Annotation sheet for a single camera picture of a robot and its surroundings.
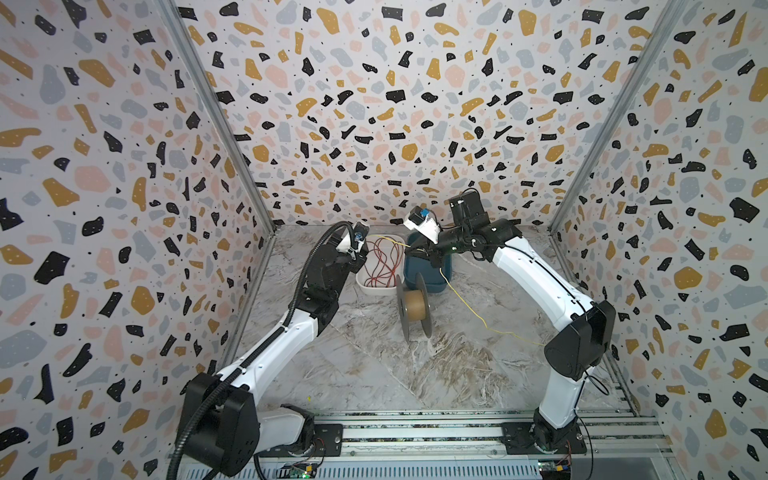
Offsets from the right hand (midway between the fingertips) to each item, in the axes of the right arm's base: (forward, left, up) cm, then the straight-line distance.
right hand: (403, 245), depth 75 cm
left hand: (+4, +13, +3) cm, 14 cm away
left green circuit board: (-44, +25, -30) cm, 59 cm away
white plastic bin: (+13, +15, -30) cm, 35 cm away
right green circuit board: (-43, -37, -32) cm, 65 cm away
